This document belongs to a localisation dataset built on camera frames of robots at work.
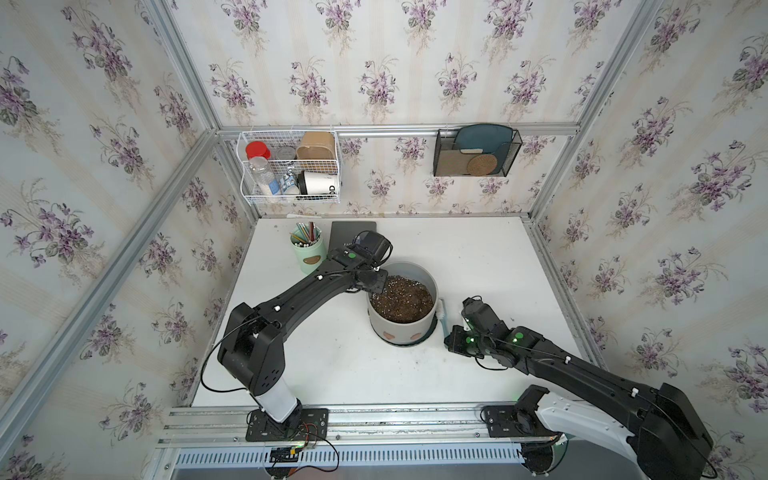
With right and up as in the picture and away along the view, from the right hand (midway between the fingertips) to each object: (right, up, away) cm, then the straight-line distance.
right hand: (446, 341), depth 81 cm
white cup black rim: (-39, +46, +12) cm, 61 cm away
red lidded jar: (-57, +57, +10) cm, 81 cm away
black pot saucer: (-10, -1, +2) cm, 10 cm away
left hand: (-18, +15, +3) cm, 24 cm away
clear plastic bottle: (-55, +48, +9) cm, 73 cm away
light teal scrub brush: (-1, +7, +5) cm, 8 cm away
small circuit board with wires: (-41, -24, -10) cm, 49 cm away
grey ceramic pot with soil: (-11, +8, +2) cm, 14 cm away
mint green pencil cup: (-41, +26, +9) cm, 49 cm away
